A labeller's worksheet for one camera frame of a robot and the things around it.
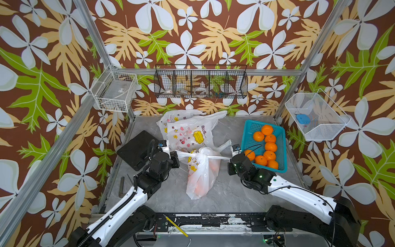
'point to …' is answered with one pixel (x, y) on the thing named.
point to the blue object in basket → (303, 119)
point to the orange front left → (250, 154)
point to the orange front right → (272, 163)
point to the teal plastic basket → (248, 143)
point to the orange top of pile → (267, 129)
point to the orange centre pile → (270, 146)
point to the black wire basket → (200, 81)
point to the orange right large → (271, 138)
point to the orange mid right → (269, 155)
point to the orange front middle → (261, 160)
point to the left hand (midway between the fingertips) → (176, 150)
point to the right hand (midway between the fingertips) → (228, 159)
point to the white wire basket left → (114, 91)
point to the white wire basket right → (318, 117)
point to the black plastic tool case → (135, 152)
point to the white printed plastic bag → (204, 165)
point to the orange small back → (258, 136)
